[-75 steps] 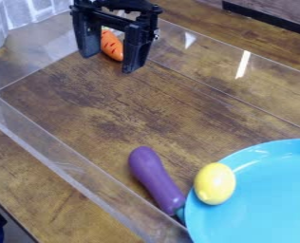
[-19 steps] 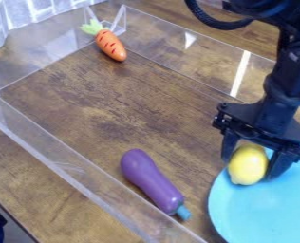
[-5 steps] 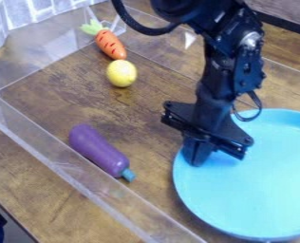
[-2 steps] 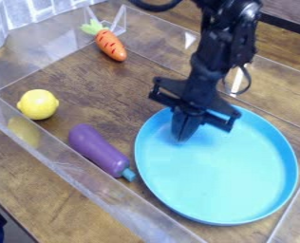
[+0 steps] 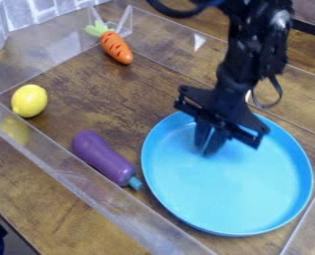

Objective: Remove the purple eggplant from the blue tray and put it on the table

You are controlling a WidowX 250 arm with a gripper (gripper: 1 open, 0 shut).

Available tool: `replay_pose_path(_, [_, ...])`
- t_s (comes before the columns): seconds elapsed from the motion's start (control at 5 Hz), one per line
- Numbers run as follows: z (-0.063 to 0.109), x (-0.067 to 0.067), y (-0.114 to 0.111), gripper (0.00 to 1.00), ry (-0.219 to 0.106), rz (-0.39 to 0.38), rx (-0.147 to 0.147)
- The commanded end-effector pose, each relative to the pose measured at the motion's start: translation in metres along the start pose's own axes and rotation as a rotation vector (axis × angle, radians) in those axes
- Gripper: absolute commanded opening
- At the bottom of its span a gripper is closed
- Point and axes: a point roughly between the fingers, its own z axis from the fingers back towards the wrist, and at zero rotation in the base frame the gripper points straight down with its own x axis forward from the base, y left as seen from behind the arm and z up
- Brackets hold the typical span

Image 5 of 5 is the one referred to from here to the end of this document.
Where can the yellow toy lemon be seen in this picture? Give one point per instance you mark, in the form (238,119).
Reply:
(28,101)

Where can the clear acrylic enclosure wall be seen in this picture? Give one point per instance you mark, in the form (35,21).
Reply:
(64,207)

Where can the orange toy carrot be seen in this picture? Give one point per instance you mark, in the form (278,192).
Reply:
(111,42)

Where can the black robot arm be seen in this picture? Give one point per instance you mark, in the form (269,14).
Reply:
(256,57)

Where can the blue round plastic tray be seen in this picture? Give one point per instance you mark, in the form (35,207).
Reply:
(238,193)

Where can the white patterned curtain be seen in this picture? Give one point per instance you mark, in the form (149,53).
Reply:
(22,13)

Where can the black bar on table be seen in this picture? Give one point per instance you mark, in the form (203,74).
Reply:
(302,26)

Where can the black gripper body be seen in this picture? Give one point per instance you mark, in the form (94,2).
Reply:
(222,107)

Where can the purple toy eggplant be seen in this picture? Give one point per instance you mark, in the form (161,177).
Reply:
(92,150)

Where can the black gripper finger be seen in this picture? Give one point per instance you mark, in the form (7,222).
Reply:
(202,131)
(218,137)

